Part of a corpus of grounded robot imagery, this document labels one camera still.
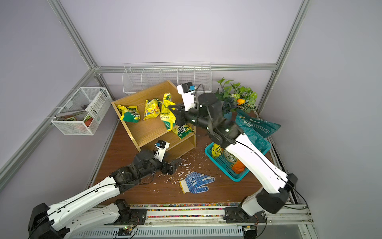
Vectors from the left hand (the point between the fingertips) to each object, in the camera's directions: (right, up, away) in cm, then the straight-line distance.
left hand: (174, 158), depth 74 cm
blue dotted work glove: (+9, -16, +10) cm, 22 cm away
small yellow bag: (+23, +1, +13) cm, 26 cm away
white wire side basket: (-46, +23, 0) cm, 52 cm away
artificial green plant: (+31, +31, +4) cm, 45 cm away
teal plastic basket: (+29, -10, +17) cm, 35 cm away
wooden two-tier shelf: (-13, +21, -2) cm, 25 cm away
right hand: (0, +24, -16) cm, 29 cm away
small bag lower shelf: (+3, +14, +11) cm, 18 cm away
